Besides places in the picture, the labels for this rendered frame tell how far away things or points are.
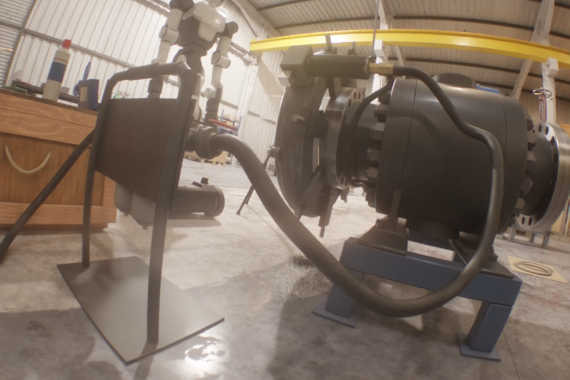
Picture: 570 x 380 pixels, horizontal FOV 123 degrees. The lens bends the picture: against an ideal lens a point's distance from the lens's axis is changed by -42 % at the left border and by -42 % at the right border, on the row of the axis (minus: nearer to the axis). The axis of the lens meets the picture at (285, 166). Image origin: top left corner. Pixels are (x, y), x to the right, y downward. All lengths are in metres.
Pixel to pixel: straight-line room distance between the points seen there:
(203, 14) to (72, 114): 1.11
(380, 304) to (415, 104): 0.68
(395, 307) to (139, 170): 0.53
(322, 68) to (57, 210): 1.03
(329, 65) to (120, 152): 0.63
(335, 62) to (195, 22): 1.17
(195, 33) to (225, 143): 1.40
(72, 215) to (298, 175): 0.85
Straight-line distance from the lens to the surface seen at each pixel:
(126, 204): 0.67
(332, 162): 1.01
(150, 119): 0.57
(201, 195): 1.57
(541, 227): 1.20
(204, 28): 1.81
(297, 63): 0.85
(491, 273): 0.82
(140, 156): 0.57
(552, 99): 9.66
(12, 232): 0.96
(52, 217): 1.07
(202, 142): 0.47
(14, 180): 1.04
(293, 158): 0.89
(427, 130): 0.88
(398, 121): 0.89
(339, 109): 1.01
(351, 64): 0.82
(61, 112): 1.01
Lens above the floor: 0.42
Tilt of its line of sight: level
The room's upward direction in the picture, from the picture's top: 12 degrees clockwise
